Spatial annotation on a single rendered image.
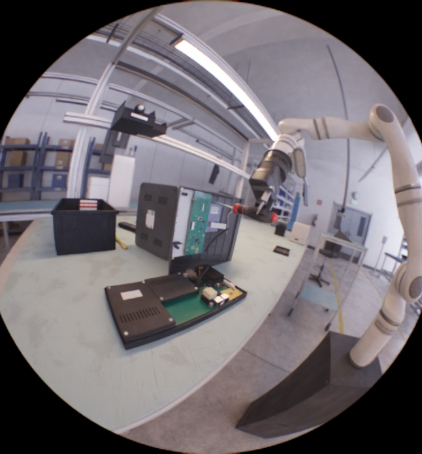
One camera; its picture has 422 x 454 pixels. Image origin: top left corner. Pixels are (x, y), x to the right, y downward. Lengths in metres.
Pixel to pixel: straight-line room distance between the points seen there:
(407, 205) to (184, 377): 0.52
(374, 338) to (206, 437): 1.01
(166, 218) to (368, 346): 0.69
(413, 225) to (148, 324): 0.55
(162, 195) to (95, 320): 0.33
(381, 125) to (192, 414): 1.51
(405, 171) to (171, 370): 0.57
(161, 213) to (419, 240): 0.67
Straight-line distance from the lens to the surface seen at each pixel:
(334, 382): 0.52
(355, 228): 7.14
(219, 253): 0.49
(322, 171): 7.16
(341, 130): 0.52
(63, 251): 0.48
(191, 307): 0.28
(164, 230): 0.42
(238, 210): 0.32
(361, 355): 0.58
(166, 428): 1.20
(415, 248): 0.47
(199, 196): 0.36
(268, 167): 0.35
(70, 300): 0.32
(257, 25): 2.37
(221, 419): 1.24
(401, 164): 0.48
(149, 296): 0.27
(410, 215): 0.46
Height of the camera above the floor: 1.20
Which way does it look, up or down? 12 degrees down
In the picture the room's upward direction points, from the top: 11 degrees clockwise
